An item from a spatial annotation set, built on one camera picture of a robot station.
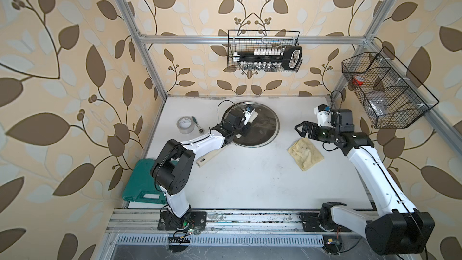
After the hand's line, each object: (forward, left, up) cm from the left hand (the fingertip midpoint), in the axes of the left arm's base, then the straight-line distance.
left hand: (245, 117), depth 90 cm
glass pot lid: (+3, -11, -15) cm, 19 cm away
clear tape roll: (+6, +35, -16) cm, 39 cm away
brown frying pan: (-19, +17, -4) cm, 26 cm away
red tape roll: (+10, -53, +17) cm, 57 cm away
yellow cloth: (-14, -31, -12) cm, 36 cm away
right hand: (-11, -26, +6) cm, 28 cm away
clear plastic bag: (-5, -55, +18) cm, 58 cm away
